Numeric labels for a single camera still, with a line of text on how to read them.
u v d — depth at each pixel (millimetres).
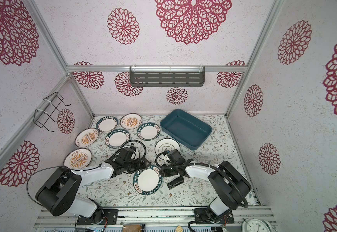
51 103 782
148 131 1103
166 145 1012
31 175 713
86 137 1062
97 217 660
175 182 815
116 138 1064
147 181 880
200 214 745
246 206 405
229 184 450
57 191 442
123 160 705
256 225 682
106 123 1135
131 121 1168
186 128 1170
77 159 947
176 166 701
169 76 939
